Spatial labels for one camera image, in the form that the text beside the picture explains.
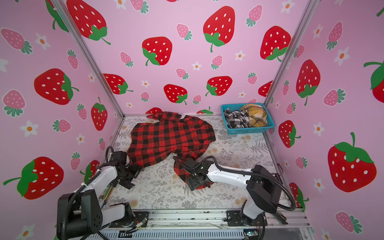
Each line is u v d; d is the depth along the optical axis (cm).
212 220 75
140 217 74
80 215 41
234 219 74
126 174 73
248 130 104
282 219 73
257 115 107
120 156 72
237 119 107
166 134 107
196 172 61
